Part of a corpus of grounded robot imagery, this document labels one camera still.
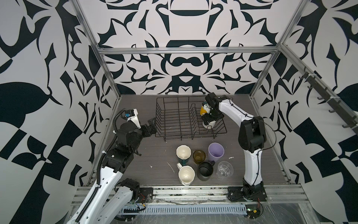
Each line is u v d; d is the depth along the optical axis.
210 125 0.93
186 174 0.81
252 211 0.71
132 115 0.60
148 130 0.62
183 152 0.79
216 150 0.81
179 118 1.04
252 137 0.55
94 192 0.42
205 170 0.82
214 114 0.82
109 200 0.55
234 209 0.71
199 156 0.86
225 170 0.82
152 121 0.64
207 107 0.87
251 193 0.65
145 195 0.74
